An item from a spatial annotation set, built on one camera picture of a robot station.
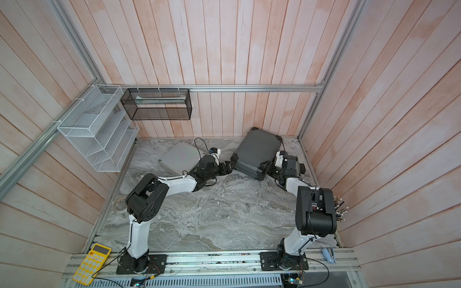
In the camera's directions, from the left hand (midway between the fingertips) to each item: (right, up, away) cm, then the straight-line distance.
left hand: (231, 166), depth 95 cm
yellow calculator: (-59, -41, -23) cm, 75 cm away
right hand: (+18, +1, +2) cm, 18 cm away
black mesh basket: (-44, +37, +10) cm, 58 cm away
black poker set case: (+16, +11, +11) cm, 23 cm away
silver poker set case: (-30, +4, +12) cm, 32 cm away
